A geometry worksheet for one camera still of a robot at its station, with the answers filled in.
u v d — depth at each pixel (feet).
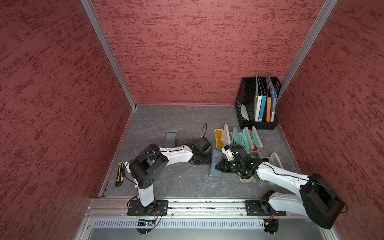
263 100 2.87
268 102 2.88
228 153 2.60
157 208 2.42
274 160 2.84
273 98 2.80
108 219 2.33
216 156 2.91
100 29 2.59
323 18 2.45
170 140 3.18
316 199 1.35
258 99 2.89
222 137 3.30
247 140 3.11
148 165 1.63
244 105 3.90
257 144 3.00
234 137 3.26
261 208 2.20
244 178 2.74
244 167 2.15
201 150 2.34
